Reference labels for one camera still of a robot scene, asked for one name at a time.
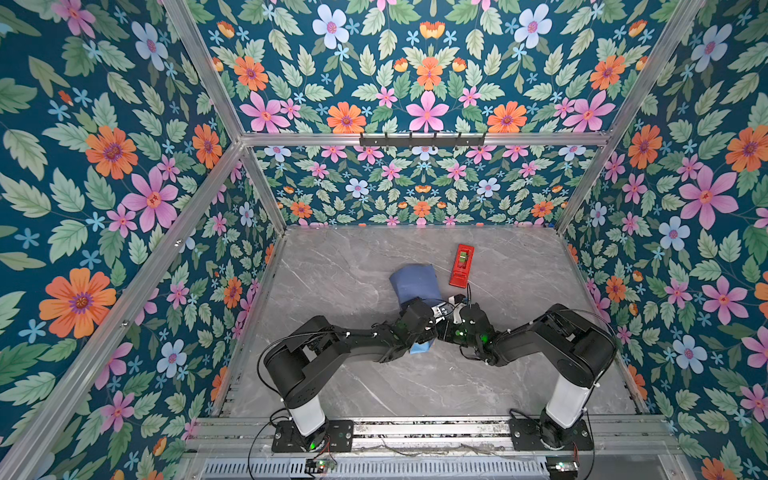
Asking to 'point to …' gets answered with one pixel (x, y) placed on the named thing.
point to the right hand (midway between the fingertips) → (430, 325)
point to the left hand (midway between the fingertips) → (430, 305)
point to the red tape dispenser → (462, 266)
